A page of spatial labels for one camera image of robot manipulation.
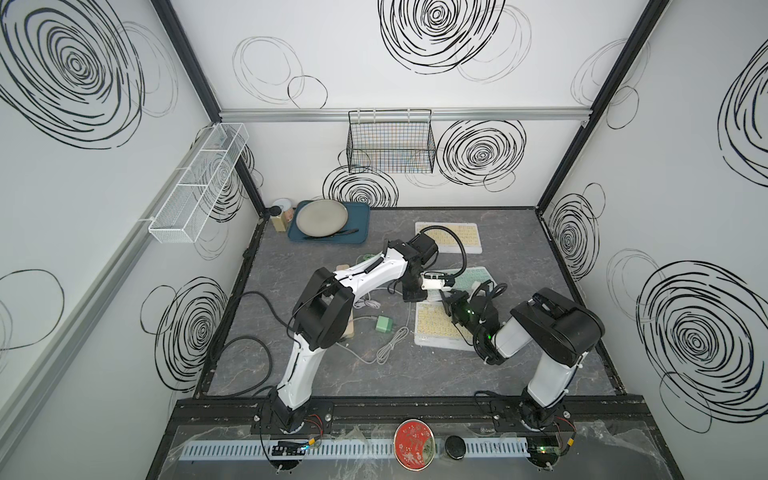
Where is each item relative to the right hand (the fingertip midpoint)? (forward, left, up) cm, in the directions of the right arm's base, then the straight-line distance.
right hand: (438, 289), depth 90 cm
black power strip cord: (-16, +51, -4) cm, 53 cm away
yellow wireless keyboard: (+28, -14, -6) cm, 32 cm away
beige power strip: (-12, +26, -4) cm, 29 cm away
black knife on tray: (+25, +37, -5) cm, 45 cm away
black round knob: (-39, 0, +4) cm, 40 cm away
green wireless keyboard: (-5, -5, +14) cm, 16 cm away
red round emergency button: (-39, +8, -2) cm, 40 cm away
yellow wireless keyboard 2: (-10, +1, -6) cm, 12 cm away
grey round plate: (+34, +43, -5) cm, 55 cm away
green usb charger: (-10, +16, -4) cm, 19 cm away
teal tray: (+36, +28, -7) cm, 46 cm away
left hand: (-1, +6, -2) cm, 6 cm away
